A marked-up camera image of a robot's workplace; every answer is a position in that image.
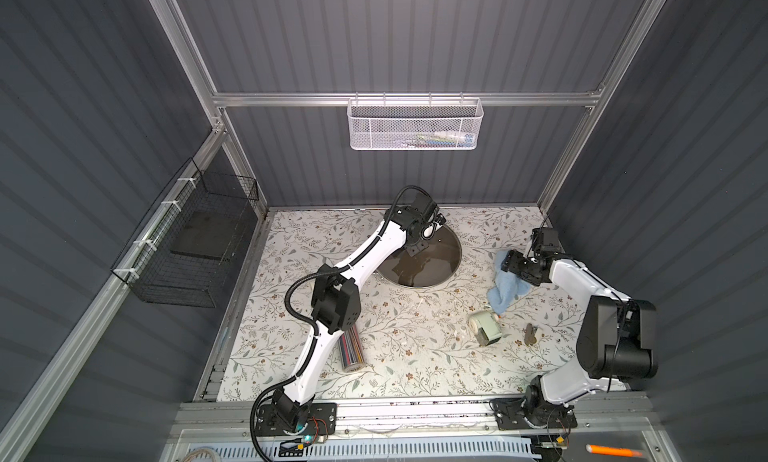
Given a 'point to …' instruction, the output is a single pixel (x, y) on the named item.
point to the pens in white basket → (440, 139)
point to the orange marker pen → (614, 451)
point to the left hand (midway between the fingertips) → (418, 242)
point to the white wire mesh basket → (414, 124)
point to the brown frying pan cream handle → (429, 267)
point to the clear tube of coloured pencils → (351, 348)
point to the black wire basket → (178, 253)
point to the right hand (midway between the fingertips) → (518, 267)
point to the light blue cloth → (506, 286)
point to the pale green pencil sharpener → (485, 328)
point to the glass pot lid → (431, 266)
